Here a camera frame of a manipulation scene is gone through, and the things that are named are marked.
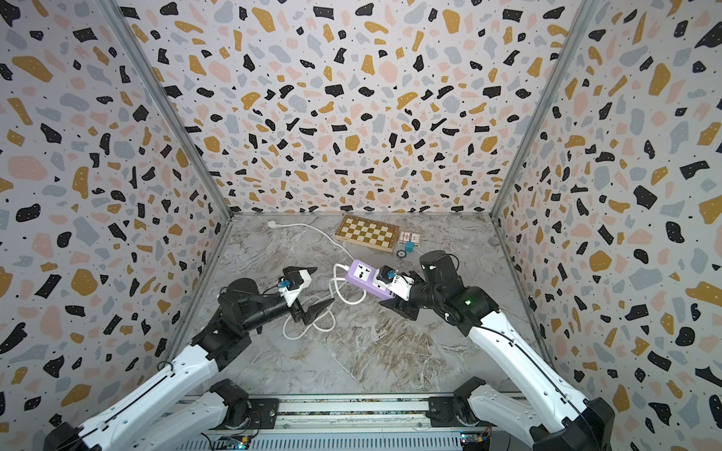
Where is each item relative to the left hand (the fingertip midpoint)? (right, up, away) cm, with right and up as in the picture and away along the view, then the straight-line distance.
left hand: (324, 282), depth 70 cm
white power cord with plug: (-30, +17, +47) cm, 58 cm away
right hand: (+16, -2, +2) cm, 16 cm away
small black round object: (+22, +5, +40) cm, 46 cm away
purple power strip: (+10, +3, -5) cm, 11 cm away
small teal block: (+26, +8, +43) cm, 51 cm away
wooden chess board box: (+9, +13, +43) cm, 46 cm away
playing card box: (+26, +12, +43) cm, 52 cm away
